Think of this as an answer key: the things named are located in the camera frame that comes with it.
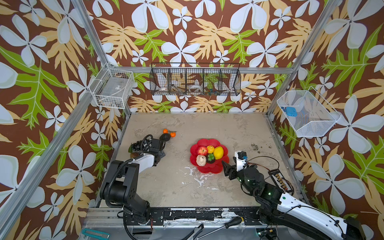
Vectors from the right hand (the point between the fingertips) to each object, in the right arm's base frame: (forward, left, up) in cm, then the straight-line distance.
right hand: (226, 160), depth 76 cm
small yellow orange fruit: (+14, +6, -11) cm, 18 cm away
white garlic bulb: (+5, +12, -9) cm, 16 cm away
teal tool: (-31, +62, -16) cm, 71 cm away
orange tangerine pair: (+28, +31, -15) cm, 44 cm away
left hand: (+13, +42, -14) cm, 47 cm away
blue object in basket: (+26, -41, +9) cm, 49 cm away
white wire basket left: (+38, +65, +18) cm, 77 cm away
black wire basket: (+52, +15, +15) cm, 56 cm away
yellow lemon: (+11, +1, -12) cm, 16 cm away
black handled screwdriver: (-27, +1, -14) cm, 30 cm away
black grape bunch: (+16, +53, -11) cm, 57 cm away
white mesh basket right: (+22, -48, +11) cm, 54 cm away
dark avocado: (+24, +36, -13) cm, 45 cm away
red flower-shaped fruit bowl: (+4, +3, -19) cm, 19 cm away
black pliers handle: (-30, +17, -16) cm, 38 cm away
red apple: (+12, +11, -10) cm, 18 cm away
